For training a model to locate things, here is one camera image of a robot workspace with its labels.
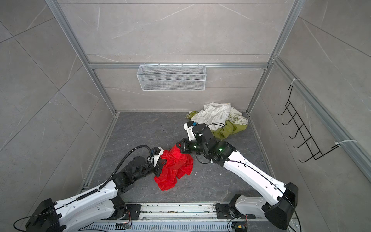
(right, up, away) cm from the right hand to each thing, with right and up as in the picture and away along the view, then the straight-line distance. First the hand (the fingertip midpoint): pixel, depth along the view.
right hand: (176, 144), depth 69 cm
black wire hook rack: (+59, -2, -11) cm, 60 cm away
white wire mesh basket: (-6, +43, +32) cm, 54 cm away
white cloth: (+25, +16, +37) cm, 47 cm away
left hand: (-5, -8, +8) cm, 13 cm away
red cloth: (+1, -11, +3) cm, 11 cm away
